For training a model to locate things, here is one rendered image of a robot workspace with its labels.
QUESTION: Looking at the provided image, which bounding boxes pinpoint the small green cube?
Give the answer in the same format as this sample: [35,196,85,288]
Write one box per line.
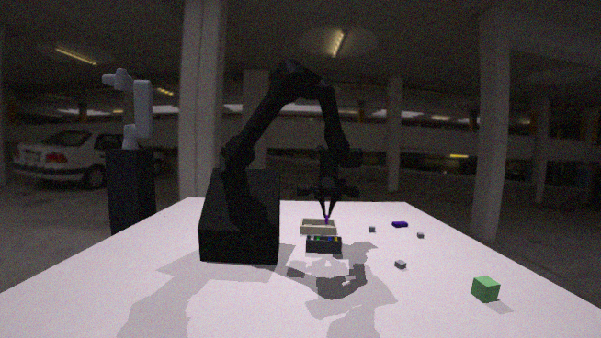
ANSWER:
[471,276,501,303]

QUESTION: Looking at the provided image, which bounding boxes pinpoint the beige shallow tray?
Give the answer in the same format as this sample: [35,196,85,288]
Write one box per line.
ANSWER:
[300,218,336,235]

